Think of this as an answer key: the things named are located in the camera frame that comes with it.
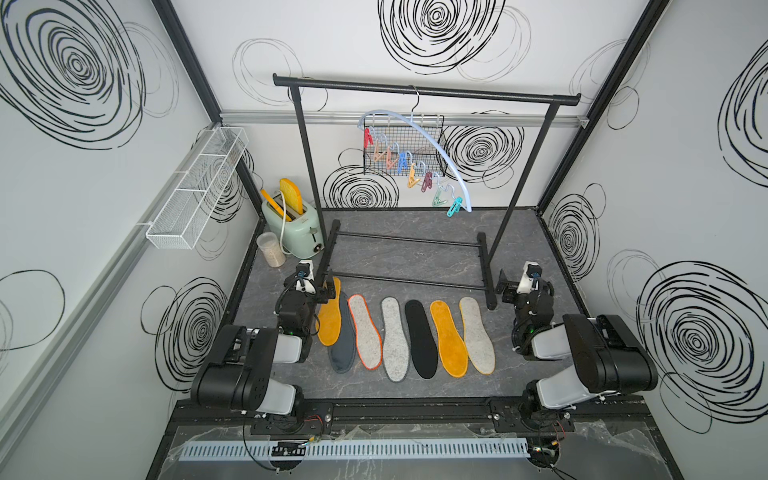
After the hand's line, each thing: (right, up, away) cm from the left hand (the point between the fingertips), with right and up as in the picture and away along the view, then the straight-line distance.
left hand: (313, 270), depth 88 cm
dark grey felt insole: (+9, -24, -3) cm, 26 cm away
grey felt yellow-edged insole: (+49, -21, -3) cm, 53 cm away
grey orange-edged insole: (+16, -19, -1) cm, 25 cm away
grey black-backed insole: (+33, -22, -3) cm, 40 cm away
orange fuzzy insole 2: (+41, -23, -4) cm, 47 cm away
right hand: (+63, -1, +1) cm, 63 cm away
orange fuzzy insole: (+25, -23, -4) cm, 34 cm away
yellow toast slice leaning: (-14, +20, +6) cm, 25 cm away
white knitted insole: (+4, -16, +1) cm, 16 cm away
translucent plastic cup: (-16, +7, +8) cm, 20 cm away
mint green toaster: (-6, +10, +8) cm, 14 cm away
